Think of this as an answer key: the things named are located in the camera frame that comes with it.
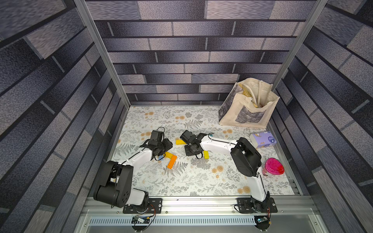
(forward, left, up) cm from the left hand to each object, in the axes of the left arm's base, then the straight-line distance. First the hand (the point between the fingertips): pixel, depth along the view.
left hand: (171, 143), depth 91 cm
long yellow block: (-5, -23, -6) cm, 24 cm away
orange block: (-10, -1, -6) cm, 11 cm away
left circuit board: (-40, +14, -7) cm, 43 cm away
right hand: (-2, -12, -6) cm, 13 cm away
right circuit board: (-40, -49, -9) cm, 64 cm away
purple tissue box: (+4, -60, 0) cm, 61 cm away
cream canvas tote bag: (+17, -47, +20) cm, 54 cm away
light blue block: (-12, +5, +6) cm, 14 cm away
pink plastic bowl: (-16, -58, +4) cm, 61 cm away
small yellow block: (-5, +2, -6) cm, 8 cm away
